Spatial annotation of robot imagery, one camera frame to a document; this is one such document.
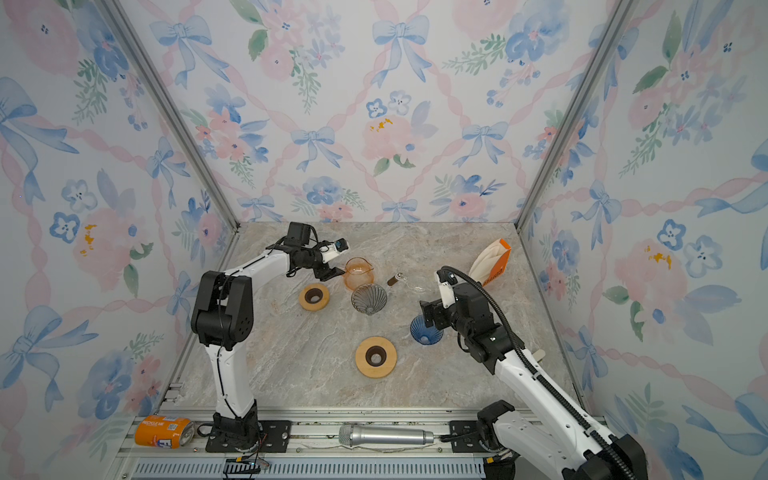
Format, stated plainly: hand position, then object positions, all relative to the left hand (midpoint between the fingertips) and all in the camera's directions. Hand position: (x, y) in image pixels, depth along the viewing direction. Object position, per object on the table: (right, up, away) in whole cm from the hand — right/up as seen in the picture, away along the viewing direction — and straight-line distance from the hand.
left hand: (339, 257), depth 100 cm
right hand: (+30, -10, -20) cm, 37 cm away
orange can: (-36, -41, -30) cm, 62 cm away
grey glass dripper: (+11, -13, -5) cm, 18 cm away
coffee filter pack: (+51, -2, -1) cm, 51 cm away
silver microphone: (+9, -42, -29) cm, 52 cm away
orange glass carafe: (+6, -5, +3) cm, 9 cm away
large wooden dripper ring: (+12, -31, -18) cm, 38 cm away
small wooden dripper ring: (-4, -15, -3) cm, 16 cm away
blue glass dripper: (+28, -24, -10) cm, 38 cm away
